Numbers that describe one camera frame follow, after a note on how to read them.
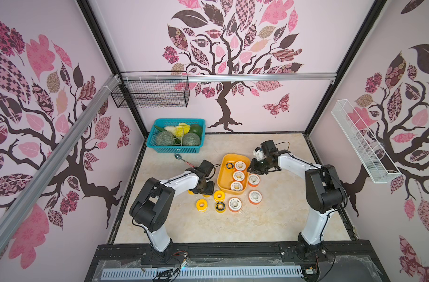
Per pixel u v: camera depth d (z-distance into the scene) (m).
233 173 0.98
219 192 0.90
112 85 0.82
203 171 0.74
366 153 0.77
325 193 0.50
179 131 1.10
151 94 1.42
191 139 1.03
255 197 0.90
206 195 0.90
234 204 0.87
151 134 1.08
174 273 0.69
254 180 0.95
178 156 1.07
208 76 0.95
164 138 1.03
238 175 0.98
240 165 1.01
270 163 0.74
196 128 1.11
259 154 0.91
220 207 0.87
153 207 0.47
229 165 1.01
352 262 0.71
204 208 0.86
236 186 0.93
